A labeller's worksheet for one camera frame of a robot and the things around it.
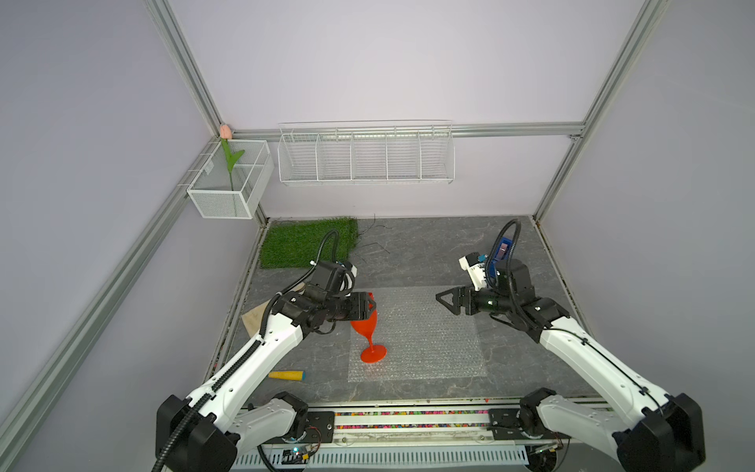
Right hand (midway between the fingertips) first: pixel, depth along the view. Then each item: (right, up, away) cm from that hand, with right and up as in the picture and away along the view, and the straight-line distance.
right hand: (445, 293), depth 77 cm
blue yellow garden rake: (-44, -24, +4) cm, 50 cm away
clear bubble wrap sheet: (-4, -16, +11) cm, 20 cm away
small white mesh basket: (-62, +33, +11) cm, 71 cm away
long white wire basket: (-23, +47, +28) cm, 59 cm away
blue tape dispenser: (+25, +11, +25) cm, 37 cm away
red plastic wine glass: (-21, -9, 0) cm, 23 cm away
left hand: (-21, -4, -1) cm, 22 cm away
